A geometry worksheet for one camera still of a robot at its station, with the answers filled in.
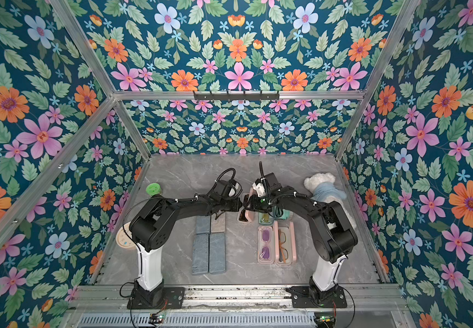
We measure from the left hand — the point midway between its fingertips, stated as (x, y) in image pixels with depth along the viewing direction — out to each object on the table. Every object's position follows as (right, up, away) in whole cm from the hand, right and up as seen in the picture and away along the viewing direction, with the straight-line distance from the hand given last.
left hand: (244, 202), depth 98 cm
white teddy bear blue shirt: (+37, +7, -4) cm, 38 cm away
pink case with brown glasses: (+1, -5, -10) cm, 11 cm away
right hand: (+4, 0, -6) cm, 8 cm away
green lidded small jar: (-46, +6, +2) cm, 46 cm away
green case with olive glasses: (+10, -7, -5) cm, 13 cm away
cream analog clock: (-52, -14, -12) cm, 55 cm away
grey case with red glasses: (-18, -9, -8) cm, 22 cm away
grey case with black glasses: (-11, -8, -7) cm, 16 cm away
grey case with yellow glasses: (-10, -19, -16) cm, 27 cm away
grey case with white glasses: (-17, -20, -18) cm, 32 cm away
